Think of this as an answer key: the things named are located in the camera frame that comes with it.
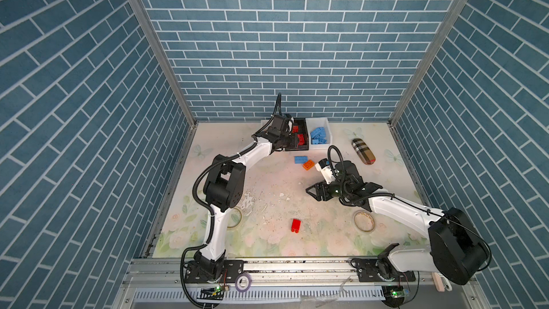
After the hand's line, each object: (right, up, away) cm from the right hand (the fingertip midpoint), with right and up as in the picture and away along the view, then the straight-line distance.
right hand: (313, 189), depth 84 cm
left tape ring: (-32, -12, +2) cm, 34 cm away
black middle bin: (-8, +18, +4) cm, 20 cm away
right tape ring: (+21, -14, +2) cm, 25 cm away
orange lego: (0, +8, +17) cm, 18 cm away
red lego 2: (-7, -14, -2) cm, 16 cm away
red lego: (-3, +21, +28) cm, 35 cm away
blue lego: (+6, +22, +28) cm, 36 cm away
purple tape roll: (-27, -28, -13) cm, 41 cm away
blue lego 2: (-4, +10, +19) cm, 22 cm away
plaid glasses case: (+28, +14, +21) cm, 38 cm away
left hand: (-3, +20, +13) cm, 24 cm away
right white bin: (+4, +29, +31) cm, 43 cm away
